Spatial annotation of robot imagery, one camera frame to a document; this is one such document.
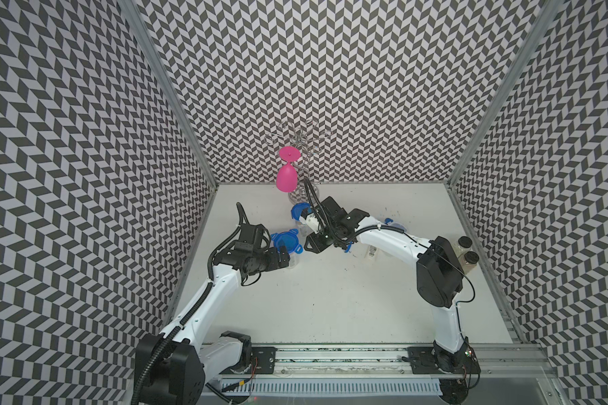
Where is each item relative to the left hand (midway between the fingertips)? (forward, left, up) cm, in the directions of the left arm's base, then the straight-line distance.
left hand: (276, 262), depth 82 cm
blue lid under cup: (+11, -38, +7) cm, 40 cm away
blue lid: (+7, -4, +2) cm, 9 cm away
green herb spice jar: (+7, -65, 0) cm, 65 cm away
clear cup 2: (+4, -5, -6) cm, 9 cm away
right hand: (+6, -11, 0) cm, 12 cm away
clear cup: (+6, -9, +10) cm, 15 cm away
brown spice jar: (+1, -65, -2) cm, 65 cm away
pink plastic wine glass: (+27, -3, +14) cm, 30 cm away
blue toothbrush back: (+11, -26, -9) cm, 29 cm away
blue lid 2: (+19, -6, +4) cm, 20 cm away
